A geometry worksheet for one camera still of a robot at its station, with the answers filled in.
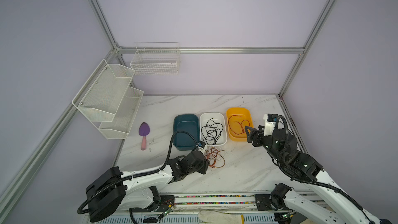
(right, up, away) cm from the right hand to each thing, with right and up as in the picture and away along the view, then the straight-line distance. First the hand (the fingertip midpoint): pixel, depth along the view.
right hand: (250, 126), depth 69 cm
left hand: (-20, -21, +12) cm, 31 cm away
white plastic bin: (-11, +2, +34) cm, 36 cm away
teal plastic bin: (-31, -2, +35) cm, 47 cm away
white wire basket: (-51, +40, +27) cm, 70 cm away
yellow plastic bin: (+3, +1, +39) cm, 39 cm away
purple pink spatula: (-61, -7, +33) cm, 70 cm away
